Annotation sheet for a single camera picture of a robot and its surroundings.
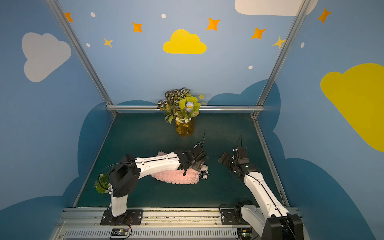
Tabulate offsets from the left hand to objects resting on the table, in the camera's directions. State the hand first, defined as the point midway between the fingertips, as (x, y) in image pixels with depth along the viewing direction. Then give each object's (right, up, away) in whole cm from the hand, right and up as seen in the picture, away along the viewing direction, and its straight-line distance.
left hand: (196, 158), depth 89 cm
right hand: (+18, 0, -2) cm, 18 cm away
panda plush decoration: (+5, -9, -3) cm, 10 cm away
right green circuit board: (+24, -34, -17) cm, 44 cm away
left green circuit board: (-38, -33, -17) cm, 53 cm away
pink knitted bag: (-2, -8, -9) cm, 12 cm away
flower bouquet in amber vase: (-9, +32, +6) cm, 34 cm away
